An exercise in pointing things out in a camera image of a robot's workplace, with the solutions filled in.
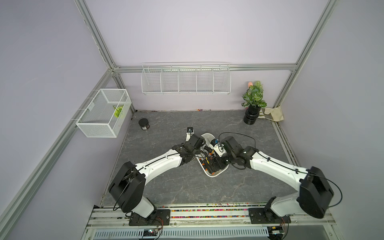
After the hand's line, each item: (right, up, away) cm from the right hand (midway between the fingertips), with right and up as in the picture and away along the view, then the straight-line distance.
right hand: (214, 159), depth 83 cm
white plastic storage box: (-2, +12, +8) cm, 14 cm away
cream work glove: (+53, +28, +36) cm, 70 cm away
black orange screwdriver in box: (-3, -3, +1) cm, 4 cm away
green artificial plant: (+26, +38, +9) cm, 46 cm away
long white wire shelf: (-17, +51, +17) cm, 56 cm away
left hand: (-12, +8, +4) cm, 14 cm away
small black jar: (-48, +20, +26) cm, 58 cm away
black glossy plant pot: (+29, +27, +23) cm, 46 cm away
